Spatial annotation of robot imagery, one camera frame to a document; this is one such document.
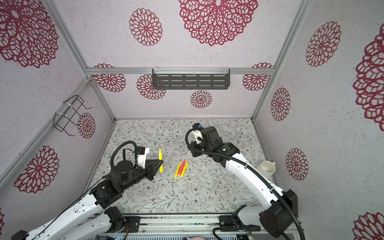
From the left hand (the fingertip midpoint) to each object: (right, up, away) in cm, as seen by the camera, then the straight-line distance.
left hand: (161, 163), depth 72 cm
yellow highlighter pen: (0, +3, -2) cm, 3 cm away
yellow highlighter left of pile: (+6, -8, +20) cm, 23 cm away
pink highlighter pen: (+9, -6, +23) cm, 25 cm away
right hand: (+14, +9, +3) cm, 17 cm away
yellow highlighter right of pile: (+11, -8, +21) cm, 25 cm away
